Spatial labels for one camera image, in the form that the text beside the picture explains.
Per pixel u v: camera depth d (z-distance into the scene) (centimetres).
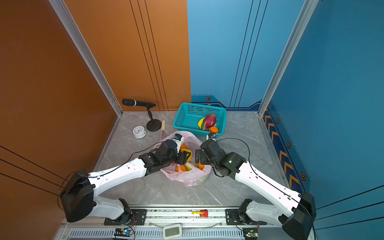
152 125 109
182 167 82
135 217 74
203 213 74
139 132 103
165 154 63
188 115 119
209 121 105
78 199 42
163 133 107
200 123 109
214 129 102
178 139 72
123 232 71
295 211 38
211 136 66
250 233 71
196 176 71
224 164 50
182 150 74
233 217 72
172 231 68
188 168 84
